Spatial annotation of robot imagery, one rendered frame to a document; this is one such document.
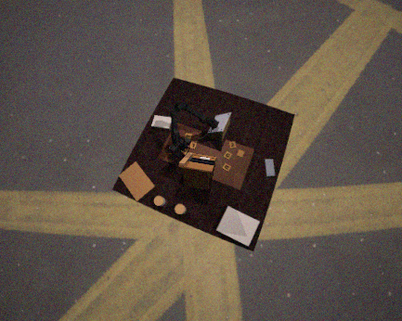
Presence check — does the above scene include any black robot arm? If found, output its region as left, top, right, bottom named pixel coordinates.
left=169, top=100, right=219, bottom=154

